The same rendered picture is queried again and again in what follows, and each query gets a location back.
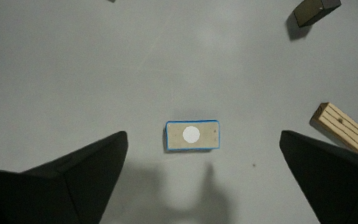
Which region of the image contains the blue rectangular block with black label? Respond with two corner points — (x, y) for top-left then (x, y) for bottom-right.
(166, 120), (220, 150)

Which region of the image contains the dark grey rectangular block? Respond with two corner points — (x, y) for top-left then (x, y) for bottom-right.
(293, 0), (342, 28)

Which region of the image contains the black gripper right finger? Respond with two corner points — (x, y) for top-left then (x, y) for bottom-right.
(279, 130), (358, 224)

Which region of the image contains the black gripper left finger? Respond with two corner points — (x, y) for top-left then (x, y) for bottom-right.
(0, 131), (128, 224)

